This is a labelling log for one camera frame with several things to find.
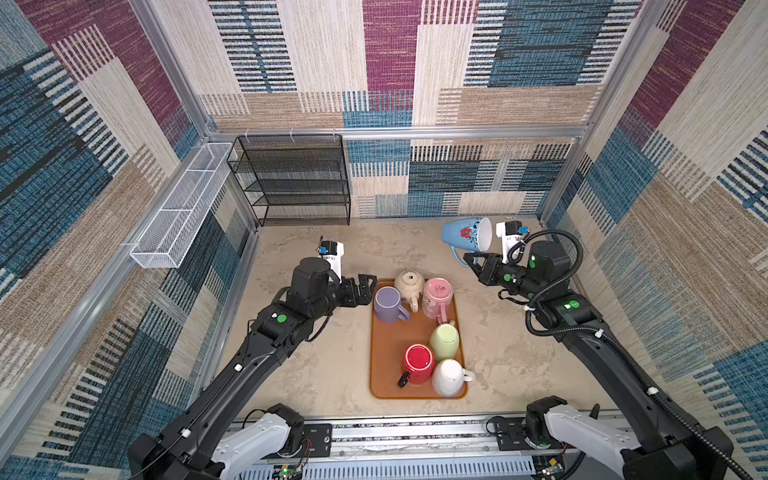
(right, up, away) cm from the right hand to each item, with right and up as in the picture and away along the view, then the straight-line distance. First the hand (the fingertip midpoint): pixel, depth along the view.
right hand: (466, 261), depth 72 cm
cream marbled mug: (-12, -8, +20) cm, 24 cm away
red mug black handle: (-11, -26, +5) cm, 29 cm away
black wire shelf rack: (-53, +28, +37) cm, 70 cm away
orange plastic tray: (-18, -24, +15) cm, 34 cm away
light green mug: (-4, -21, +7) cm, 23 cm away
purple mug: (-19, -13, +15) cm, 28 cm away
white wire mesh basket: (-71, +4, -2) cm, 71 cm away
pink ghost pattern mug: (-5, -10, +15) cm, 18 cm away
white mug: (-4, -28, +2) cm, 29 cm away
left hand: (-25, -3, +1) cm, 25 cm away
